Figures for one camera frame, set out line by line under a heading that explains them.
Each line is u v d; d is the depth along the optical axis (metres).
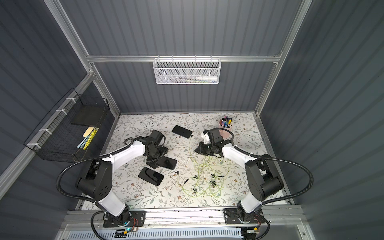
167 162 1.00
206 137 0.84
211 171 0.89
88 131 0.77
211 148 0.71
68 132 0.74
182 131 1.09
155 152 0.76
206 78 0.89
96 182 0.47
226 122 0.98
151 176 1.03
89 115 0.82
